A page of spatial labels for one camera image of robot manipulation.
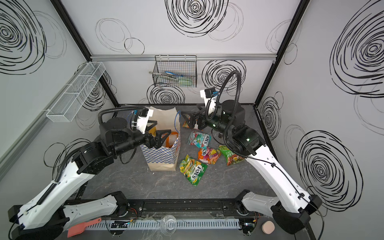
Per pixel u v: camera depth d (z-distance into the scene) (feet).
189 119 1.70
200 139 3.10
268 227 2.23
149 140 1.65
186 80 2.84
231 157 2.90
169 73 2.97
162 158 2.49
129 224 2.30
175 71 2.92
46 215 1.26
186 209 2.47
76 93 2.36
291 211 1.25
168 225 2.28
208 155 2.91
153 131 1.67
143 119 1.64
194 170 2.75
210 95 1.58
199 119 1.63
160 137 1.70
